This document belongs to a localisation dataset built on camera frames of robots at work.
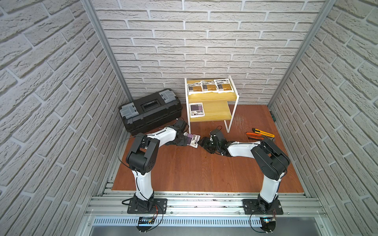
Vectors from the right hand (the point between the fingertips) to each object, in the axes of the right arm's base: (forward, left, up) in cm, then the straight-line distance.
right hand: (201, 143), depth 95 cm
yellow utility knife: (+9, -41, -3) cm, 43 cm away
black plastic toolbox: (+17, +32, +14) cm, 38 cm away
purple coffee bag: (+4, +5, -1) cm, 6 cm away
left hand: (+4, +14, -1) cm, 15 cm away
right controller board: (-45, -29, -5) cm, 54 cm away
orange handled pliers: (+4, -43, -3) cm, 43 cm away
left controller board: (-41, +32, -5) cm, 52 cm away
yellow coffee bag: (+18, +3, +32) cm, 37 cm away
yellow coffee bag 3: (+19, -14, +31) cm, 39 cm away
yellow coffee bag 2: (+19, -6, +31) cm, 37 cm away
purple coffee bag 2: (+17, +2, +14) cm, 22 cm away
